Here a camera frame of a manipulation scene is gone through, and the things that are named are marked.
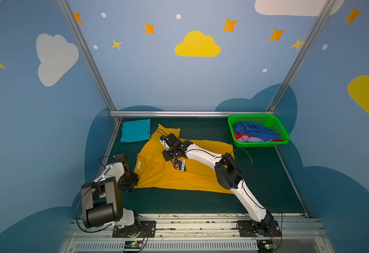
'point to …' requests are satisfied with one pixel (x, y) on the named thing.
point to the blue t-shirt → (255, 130)
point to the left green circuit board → (133, 244)
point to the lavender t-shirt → (247, 138)
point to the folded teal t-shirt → (135, 130)
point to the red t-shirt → (237, 135)
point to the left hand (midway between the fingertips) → (138, 185)
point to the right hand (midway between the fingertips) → (165, 152)
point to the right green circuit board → (265, 246)
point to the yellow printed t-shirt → (185, 173)
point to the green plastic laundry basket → (269, 120)
